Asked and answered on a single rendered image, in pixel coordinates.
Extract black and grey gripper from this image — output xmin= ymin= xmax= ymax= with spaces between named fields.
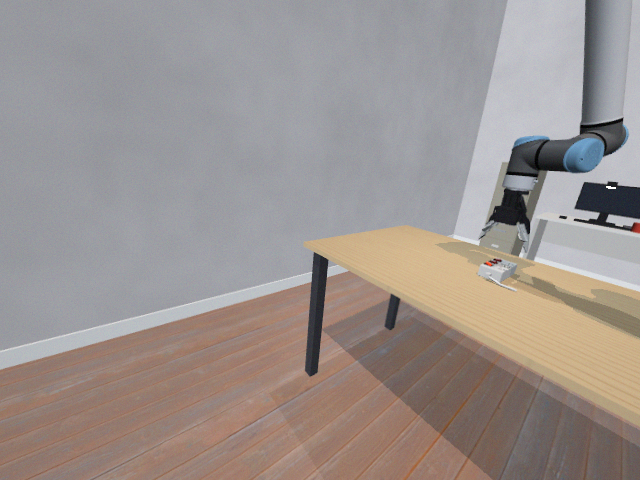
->
xmin=478 ymin=188 xmax=530 ymax=253

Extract grey power strip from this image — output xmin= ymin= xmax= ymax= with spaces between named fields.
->
xmin=477 ymin=258 xmax=518 ymax=292

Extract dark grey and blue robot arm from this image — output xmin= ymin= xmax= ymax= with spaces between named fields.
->
xmin=502 ymin=0 xmax=632 ymax=191

